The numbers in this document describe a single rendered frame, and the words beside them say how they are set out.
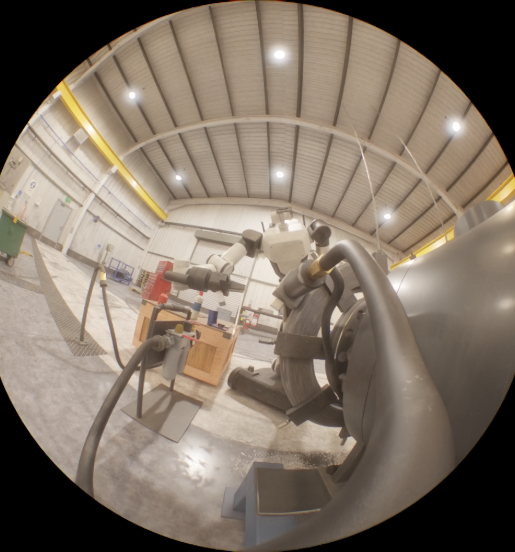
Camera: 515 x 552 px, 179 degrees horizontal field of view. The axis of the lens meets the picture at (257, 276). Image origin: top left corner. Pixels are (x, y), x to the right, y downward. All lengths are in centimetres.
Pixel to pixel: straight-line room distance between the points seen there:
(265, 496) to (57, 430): 67
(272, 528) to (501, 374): 39
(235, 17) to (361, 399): 888
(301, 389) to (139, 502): 68
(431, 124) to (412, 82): 177
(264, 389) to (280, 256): 89
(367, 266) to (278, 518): 46
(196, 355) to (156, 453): 82
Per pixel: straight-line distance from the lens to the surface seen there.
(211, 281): 57
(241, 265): 958
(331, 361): 48
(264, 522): 42
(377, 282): 15
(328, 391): 66
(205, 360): 129
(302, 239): 90
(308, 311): 59
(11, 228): 277
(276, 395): 120
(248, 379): 127
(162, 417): 93
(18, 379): 101
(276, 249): 91
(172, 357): 76
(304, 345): 56
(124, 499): 67
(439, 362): 24
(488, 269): 26
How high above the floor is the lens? 63
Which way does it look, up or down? 14 degrees up
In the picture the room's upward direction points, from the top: 16 degrees clockwise
